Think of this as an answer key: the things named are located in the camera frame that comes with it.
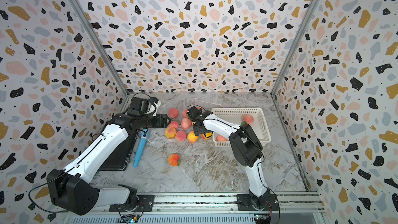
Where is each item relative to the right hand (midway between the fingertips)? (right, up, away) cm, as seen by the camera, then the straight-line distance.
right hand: (202, 129), depth 95 cm
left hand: (-18, +8, -15) cm, 25 cm away
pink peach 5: (-13, -3, -3) cm, 13 cm away
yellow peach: (+2, -2, -14) cm, 14 cm away
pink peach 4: (-10, +4, +2) cm, 11 cm away
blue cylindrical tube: (-36, -11, -6) cm, 38 cm away
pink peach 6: (+11, -4, -4) cm, 12 cm away
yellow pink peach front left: (-19, -1, -3) cm, 19 cm away
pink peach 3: (+29, +6, +5) cm, 31 cm away
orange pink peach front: (-6, -4, -3) cm, 8 cm away
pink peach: (-20, +10, +8) cm, 24 cm away
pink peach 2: (-12, +10, +9) cm, 18 cm away
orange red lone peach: (-15, -14, -12) cm, 24 cm away
